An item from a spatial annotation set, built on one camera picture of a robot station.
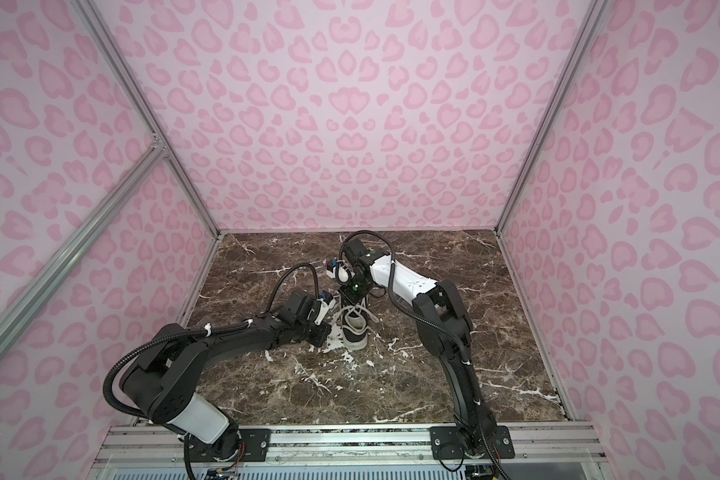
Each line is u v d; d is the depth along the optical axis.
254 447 0.73
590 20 0.70
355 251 0.79
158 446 0.75
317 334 0.81
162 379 0.45
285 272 1.10
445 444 0.73
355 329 0.86
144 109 0.84
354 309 0.90
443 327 0.57
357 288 0.82
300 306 0.72
